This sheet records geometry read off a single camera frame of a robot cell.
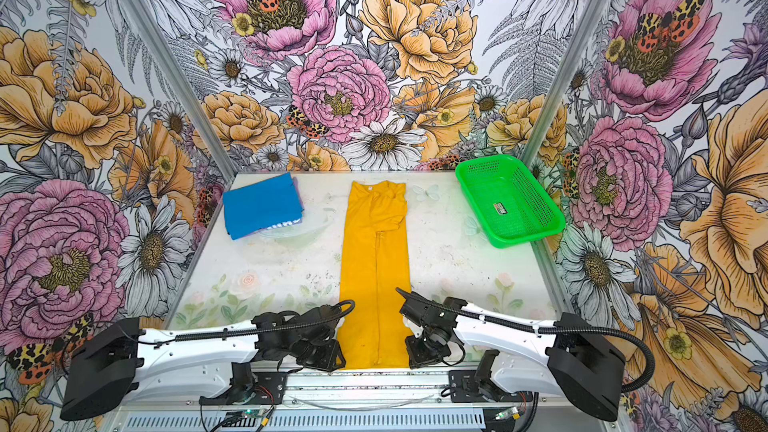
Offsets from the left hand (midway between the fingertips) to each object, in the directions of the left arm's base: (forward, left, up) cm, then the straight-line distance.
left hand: (335, 372), depth 76 cm
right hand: (-1, -21, +1) cm, 21 cm away
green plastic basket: (+54, -57, 0) cm, 78 cm away
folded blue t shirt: (+56, +30, -1) cm, 63 cm away
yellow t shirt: (+26, -10, 0) cm, 28 cm away
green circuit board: (-8, +19, 0) cm, 20 cm away
